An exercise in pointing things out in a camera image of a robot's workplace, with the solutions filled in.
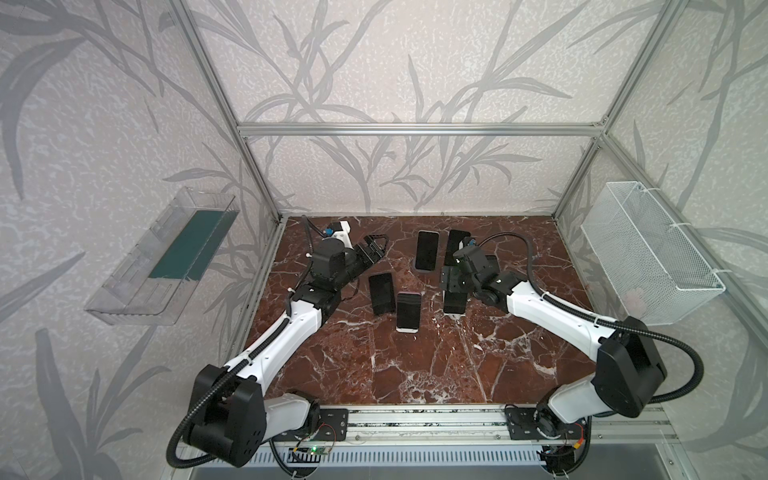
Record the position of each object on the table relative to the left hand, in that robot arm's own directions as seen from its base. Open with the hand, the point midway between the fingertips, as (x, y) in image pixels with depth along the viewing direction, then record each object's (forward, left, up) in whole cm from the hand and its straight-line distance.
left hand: (387, 235), depth 78 cm
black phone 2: (-6, -21, -25) cm, 33 cm away
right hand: (-1, -19, -13) cm, 23 cm away
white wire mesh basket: (-15, -58, +7) cm, 61 cm away
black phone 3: (+8, -12, -17) cm, 22 cm away
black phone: (-7, +2, -20) cm, 21 cm away
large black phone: (+11, -37, -28) cm, 48 cm away
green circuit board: (-45, +15, -26) cm, 54 cm away
